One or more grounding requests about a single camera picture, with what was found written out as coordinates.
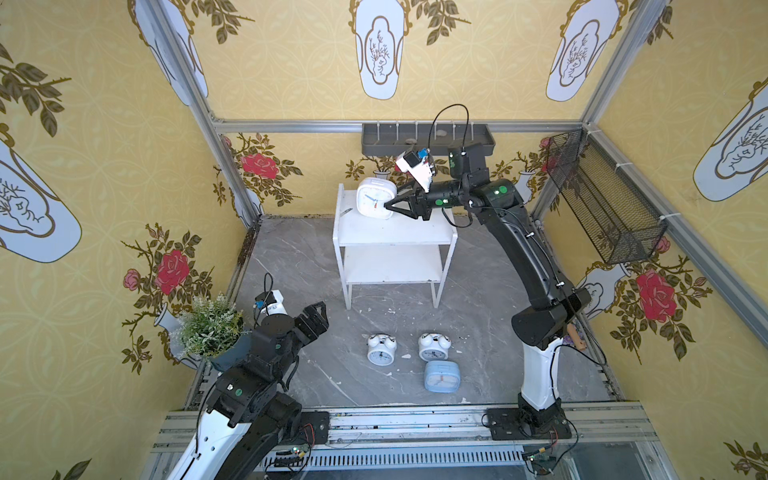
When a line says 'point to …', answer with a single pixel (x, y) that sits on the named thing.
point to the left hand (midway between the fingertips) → (318, 311)
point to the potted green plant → (213, 332)
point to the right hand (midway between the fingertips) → (388, 204)
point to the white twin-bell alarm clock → (381, 349)
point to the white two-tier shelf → (398, 249)
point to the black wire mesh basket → (621, 225)
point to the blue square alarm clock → (442, 377)
